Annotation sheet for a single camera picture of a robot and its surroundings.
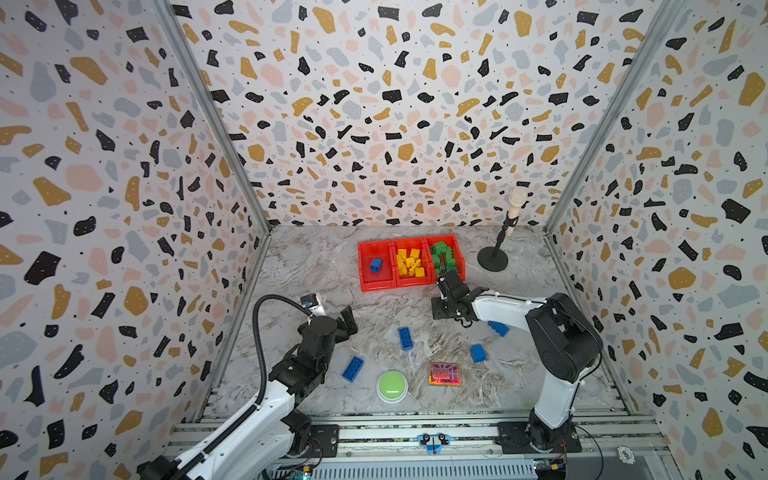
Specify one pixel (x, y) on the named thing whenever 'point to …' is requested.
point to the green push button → (391, 386)
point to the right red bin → (444, 254)
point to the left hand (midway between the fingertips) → (342, 308)
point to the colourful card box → (444, 374)
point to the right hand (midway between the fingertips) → (438, 301)
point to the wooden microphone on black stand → (495, 258)
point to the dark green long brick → (436, 259)
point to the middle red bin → (412, 262)
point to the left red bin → (386, 278)
